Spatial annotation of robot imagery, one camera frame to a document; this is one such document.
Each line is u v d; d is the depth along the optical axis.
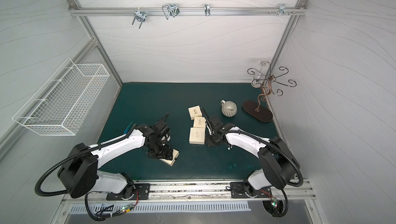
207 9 0.78
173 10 0.76
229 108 1.04
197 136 0.90
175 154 0.82
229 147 0.88
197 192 0.75
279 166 0.43
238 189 0.73
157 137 0.65
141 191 0.74
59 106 0.68
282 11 0.77
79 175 0.41
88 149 0.45
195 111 1.01
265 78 0.80
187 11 0.79
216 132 0.68
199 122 0.95
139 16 0.78
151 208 0.70
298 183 0.41
